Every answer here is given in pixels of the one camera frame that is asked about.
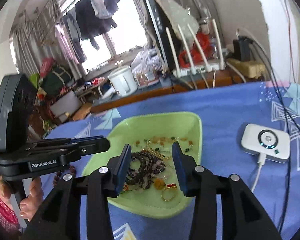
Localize pile of mixed jewelry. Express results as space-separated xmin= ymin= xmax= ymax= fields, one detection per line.
xmin=122 ymin=136 xmax=193 ymax=192

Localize person's left hand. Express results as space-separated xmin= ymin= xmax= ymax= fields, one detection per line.
xmin=0 ymin=175 xmax=44 ymax=222

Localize blue patterned bed sheet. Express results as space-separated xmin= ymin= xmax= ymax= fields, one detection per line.
xmin=49 ymin=82 xmax=300 ymax=239

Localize white portable wifi device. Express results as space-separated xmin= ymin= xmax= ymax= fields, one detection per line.
xmin=241 ymin=124 xmax=290 ymax=163

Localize dark green duffel bag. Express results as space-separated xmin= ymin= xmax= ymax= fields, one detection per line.
xmin=40 ymin=64 xmax=72 ymax=96

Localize green plastic basket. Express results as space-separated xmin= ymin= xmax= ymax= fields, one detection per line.
xmin=82 ymin=112 xmax=202 ymax=219

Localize grey curtain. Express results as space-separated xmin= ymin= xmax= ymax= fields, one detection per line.
xmin=11 ymin=1 xmax=85 ymax=80

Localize white enamel mug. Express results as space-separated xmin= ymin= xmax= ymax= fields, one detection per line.
xmin=108 ymin=66 xmax=138 ymax=98

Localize wooden desk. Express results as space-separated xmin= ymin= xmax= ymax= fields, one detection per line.
xmin=90 ymin=68 xmax=248 ymax=114

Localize hanging dark clothes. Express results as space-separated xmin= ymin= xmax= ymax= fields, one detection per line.
xmin=63 ymin=0 xmax=120 ymax=63

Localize white wifi router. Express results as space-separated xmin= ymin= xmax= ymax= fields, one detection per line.
xmin=166 ymin=19 xmax=225 ymax=78

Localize plastic bag of snacks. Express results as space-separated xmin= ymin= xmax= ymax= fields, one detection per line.
xmin=131 ymin=45 xmax=162 ymax=89

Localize power strip with plugs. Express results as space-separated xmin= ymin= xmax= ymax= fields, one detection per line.
xmin=225 ymin=35 xmax=268 ymax=80

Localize white charging cable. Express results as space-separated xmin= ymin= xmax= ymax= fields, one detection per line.
xmin=250 ymin=153 xmax=267 ymax=193

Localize gold ring red stone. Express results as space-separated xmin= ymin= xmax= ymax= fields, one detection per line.
xmin=161 ymin=184 xmax=178 ymax=202

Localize black cables on wall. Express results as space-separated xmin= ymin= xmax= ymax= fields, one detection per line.
xmin=236 ymin=0 xmax=300 ymax=233

